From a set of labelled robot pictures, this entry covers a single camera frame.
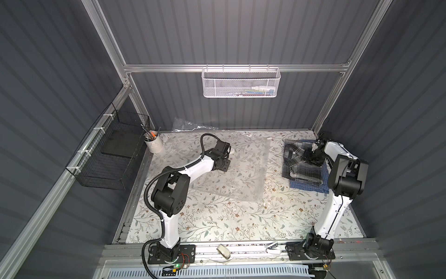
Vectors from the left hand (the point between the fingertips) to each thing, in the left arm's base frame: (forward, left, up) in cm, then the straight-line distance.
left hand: (225, 164), depth 95 cm
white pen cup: (+14, +43, +3) cm, 45 cm away
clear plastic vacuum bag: (-5, -12, -6) cm, 14 cm away
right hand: (+5, -50, -3) cm, 51 cm away
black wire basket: (-11, +50, +21) cm, 56 cm away
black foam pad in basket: (-3, +47, +21) cm, 52 cm away
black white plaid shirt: (-1, -39, -3) cm, 39 cm away
